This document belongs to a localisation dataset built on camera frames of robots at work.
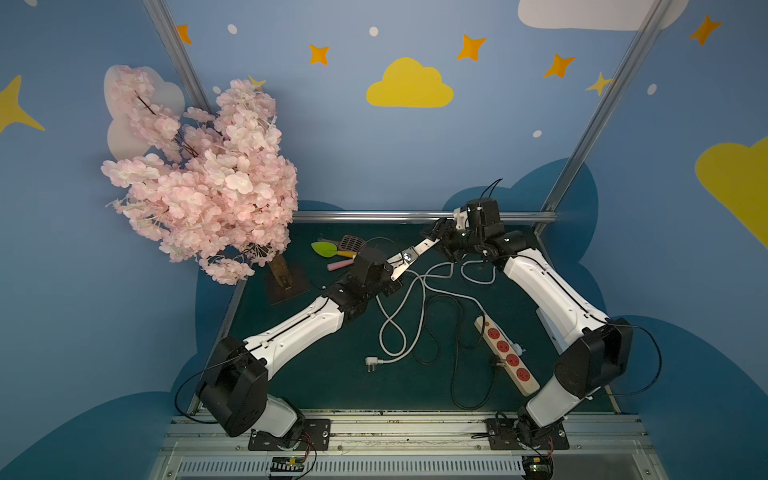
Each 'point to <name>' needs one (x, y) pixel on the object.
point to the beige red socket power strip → (513, 362)
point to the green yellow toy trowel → (327, 249)
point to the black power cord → (456, 351)
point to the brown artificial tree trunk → (281, 271)
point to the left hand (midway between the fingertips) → (398, 256)
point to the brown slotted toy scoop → (351, 243)
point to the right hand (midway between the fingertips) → (427, 235)
